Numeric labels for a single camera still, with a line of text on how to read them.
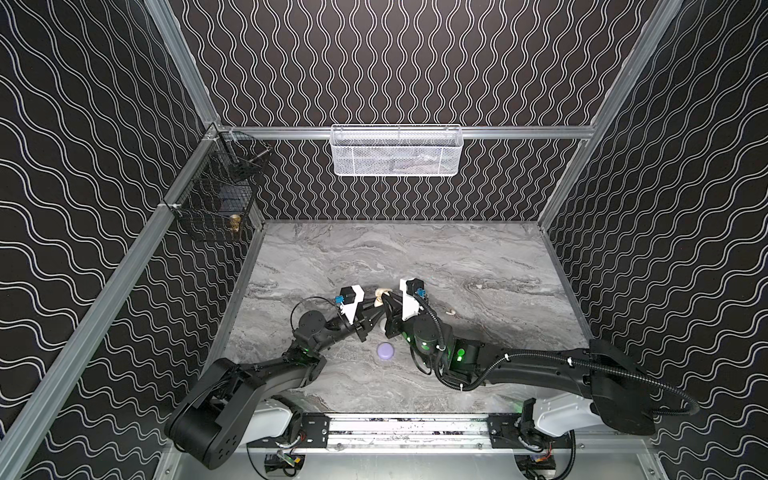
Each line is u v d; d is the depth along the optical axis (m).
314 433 0.74
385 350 0.86
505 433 0.74
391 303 0.72
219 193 0.92
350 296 0.66
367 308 0.75
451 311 0.95
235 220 0.83
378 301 0.73
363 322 0.70
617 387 0.42
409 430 0.76
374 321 0.74
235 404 0.44
